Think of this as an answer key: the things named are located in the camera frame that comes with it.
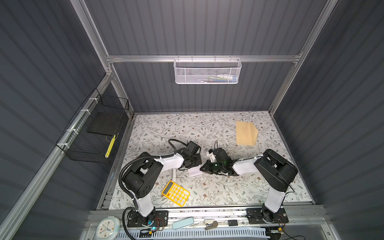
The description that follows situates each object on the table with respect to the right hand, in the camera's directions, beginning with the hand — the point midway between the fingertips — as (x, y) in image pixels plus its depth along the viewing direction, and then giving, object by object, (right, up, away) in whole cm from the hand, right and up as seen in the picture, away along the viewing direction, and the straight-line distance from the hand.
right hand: (201, 171), depth 90 cm
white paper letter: (-4, 0, -2) cm, 4 cm away
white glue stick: (-16, -1, -3) cm, 16 cm away
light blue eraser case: (-10, -19, -19) cm, 29 cm away
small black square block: (+15, -20, -17) cm, 30 cm away
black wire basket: (-55, +22, -19) cm, 63 cm away
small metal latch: (+4, -21, -19) cm, 29 cm away
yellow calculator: (-14, -9, -9) cm, 19 cm away
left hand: (0, +5, +3) cm, 6 cm away
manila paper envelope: (+34, +22, +19) cm, 45 cm away
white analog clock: (-45, -21, -21) cm, 53 cm away
